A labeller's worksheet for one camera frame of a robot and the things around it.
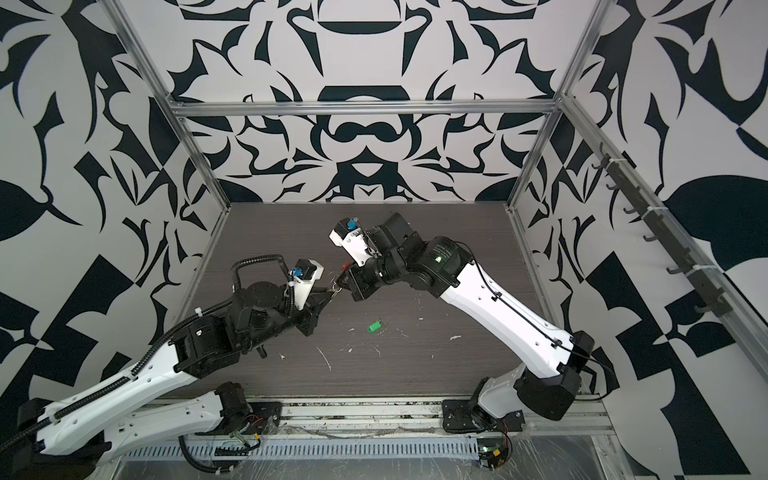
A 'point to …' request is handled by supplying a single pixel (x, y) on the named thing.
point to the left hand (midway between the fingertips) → (330, 286)
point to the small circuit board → (492, 452)
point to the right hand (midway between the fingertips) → (337, 283)
